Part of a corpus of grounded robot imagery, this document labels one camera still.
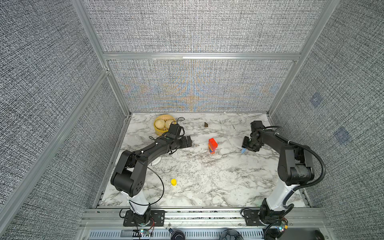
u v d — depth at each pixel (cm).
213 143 89
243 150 96
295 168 49
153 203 46
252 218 73
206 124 113
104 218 75
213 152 97
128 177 47
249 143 86
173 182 83
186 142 84
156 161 91
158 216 74
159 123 105
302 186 50
